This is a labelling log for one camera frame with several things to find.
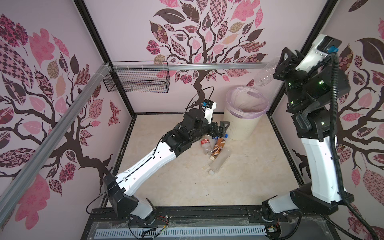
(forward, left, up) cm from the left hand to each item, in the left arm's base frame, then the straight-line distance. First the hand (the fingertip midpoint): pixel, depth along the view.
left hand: (221, 123), depth 66 cm
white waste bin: (+15, -18, -24) cm, 33 cm away
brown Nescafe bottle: (+6, -3, -32) cm, 33 cm away
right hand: (+5, -19, +31) cm, 36 cm away
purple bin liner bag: (+35, -24, -18) cm, 46 cm away
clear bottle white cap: (-2, -4, -35) cm, 35 cm away
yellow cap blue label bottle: (+17, -11, -34) cm, 40 cm away
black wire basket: (+64, +59, -21) cm, 89 cm away
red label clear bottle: (+10, +4, -36) cm, 38 cm away
